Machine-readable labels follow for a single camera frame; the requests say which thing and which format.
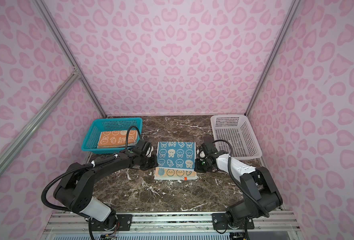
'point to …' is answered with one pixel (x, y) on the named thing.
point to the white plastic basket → (238, 130)
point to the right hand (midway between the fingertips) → (195, 167)
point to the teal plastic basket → (90, 144)
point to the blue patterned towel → (176, 160)
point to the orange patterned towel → (116, 139)
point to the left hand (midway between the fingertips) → (159, 162)
